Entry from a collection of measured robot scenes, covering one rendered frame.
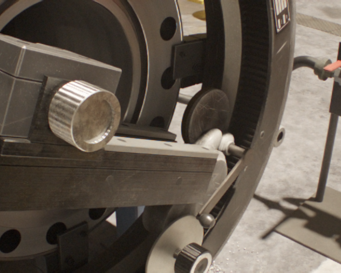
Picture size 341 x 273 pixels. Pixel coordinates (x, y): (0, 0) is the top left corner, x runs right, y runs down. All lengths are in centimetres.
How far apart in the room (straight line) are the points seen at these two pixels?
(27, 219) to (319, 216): 97
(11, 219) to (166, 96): 30
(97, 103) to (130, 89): 36
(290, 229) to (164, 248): 77
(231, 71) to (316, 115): 135
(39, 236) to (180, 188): 21
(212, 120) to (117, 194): 25
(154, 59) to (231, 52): 12
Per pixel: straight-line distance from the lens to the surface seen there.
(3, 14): 54
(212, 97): 69
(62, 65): 35
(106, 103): 33
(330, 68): 112
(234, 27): 71
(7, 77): 33
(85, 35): 73
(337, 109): 134
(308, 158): 173
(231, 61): 73
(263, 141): 76
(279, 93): 75
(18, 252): 66
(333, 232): 139
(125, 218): 120
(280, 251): 130
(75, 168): 45
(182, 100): 147
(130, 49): 66
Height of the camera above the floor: 83
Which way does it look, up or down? 28 degrees down
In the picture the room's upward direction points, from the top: 2 degrees clockwise
